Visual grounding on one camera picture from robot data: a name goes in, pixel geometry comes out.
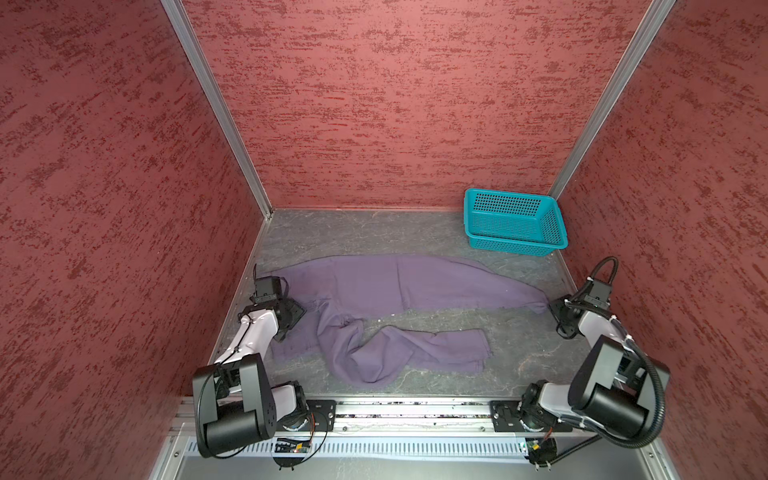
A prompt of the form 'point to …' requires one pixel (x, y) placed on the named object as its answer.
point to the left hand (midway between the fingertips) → (296, 322)
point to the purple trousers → (350, 299)
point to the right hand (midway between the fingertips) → (550, 311)
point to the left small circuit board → (286, 445)
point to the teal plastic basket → (513, 223)
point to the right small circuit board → (541, 450)
